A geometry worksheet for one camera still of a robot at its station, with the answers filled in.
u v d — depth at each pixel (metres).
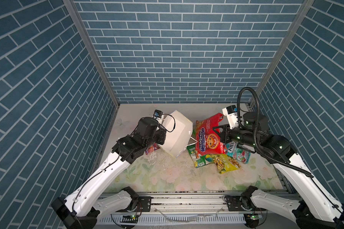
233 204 0.74
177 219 0.71
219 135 0.61
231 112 0.54
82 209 0.37
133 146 0.47
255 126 0.43
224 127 0.56
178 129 0.94
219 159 0.87
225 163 0.85
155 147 0.60
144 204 0.74
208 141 0.66
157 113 0.59
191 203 0.75
